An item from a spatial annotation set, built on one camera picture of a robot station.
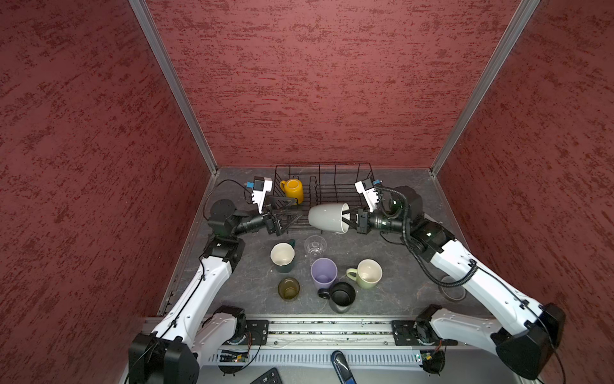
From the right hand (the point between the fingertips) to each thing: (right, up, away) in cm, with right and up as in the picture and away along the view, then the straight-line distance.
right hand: (338, 221), depth 67 cm
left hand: (-12, +3, -2) cm, 12 cm away
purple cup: (-4, -20, +14) cm, 25 cm away
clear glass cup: (-7, -12, +21) cm, 25 cm away
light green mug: (+13, -22, +18) cm, 31 cm away
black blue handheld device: (+1, -40, -3) cm, 40 cm away
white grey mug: (-3, +2, -4) cm, 5 cm away
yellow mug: (-16, +10, +30) cm, 35 cm away
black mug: (+2, -28, +14) cm, 32 cm away
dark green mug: (-19, -15, +18) cm, 29 cm away
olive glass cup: (-16, -26, +15) cm, 34 cm away
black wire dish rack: (-3, +12, +47) cm, 49 cm away
